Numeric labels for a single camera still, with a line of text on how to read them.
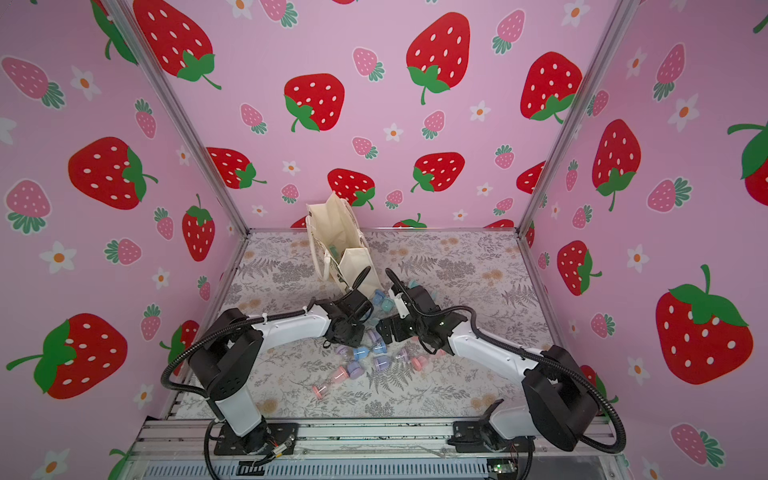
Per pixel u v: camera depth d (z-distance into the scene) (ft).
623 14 2.25
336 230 3.43
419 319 2.10
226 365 1.53
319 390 2.61
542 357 1.48
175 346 2.82
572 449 1.36
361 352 2.82
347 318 2.25
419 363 2.74
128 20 2.25
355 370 2.69
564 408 1.37
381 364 2.74
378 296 3.21
